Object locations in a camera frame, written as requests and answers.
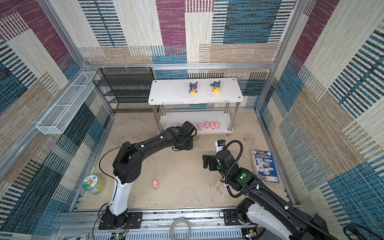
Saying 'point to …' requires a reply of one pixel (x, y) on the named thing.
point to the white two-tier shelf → (210, 104)
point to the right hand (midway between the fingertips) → (211, 158)
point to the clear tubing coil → (176, 220)
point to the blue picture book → (264, 165)
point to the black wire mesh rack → (126, 89)
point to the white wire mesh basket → (55, 122)
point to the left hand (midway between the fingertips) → (190, 145)
